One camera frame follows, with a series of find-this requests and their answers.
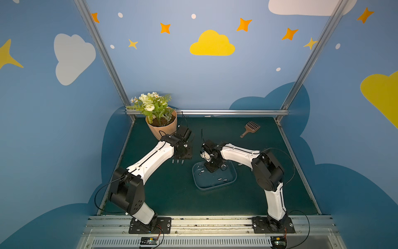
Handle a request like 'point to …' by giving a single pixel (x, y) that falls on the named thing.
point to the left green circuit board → (148, 240)
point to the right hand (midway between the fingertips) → (212, 167)
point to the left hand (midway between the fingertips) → (187, 152)
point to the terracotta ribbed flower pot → (164, 124)
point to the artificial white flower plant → (154, 107)
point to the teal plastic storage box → (203, 179)
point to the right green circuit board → (279, 241)
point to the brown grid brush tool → (251, 126)
